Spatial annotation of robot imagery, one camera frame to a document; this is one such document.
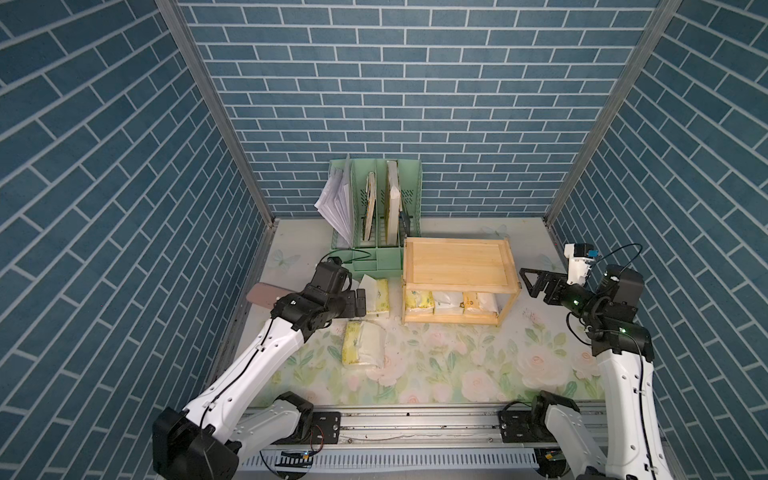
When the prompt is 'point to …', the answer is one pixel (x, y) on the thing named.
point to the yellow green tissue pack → (377, 294)
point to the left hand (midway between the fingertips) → (358, 300)
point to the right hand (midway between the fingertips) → (539, 274)
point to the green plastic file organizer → (374, 257)
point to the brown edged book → (370, 204)
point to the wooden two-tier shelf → (459, 265)
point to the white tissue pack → (448, 302)
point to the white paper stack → (335, 201)
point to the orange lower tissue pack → (480, 303)
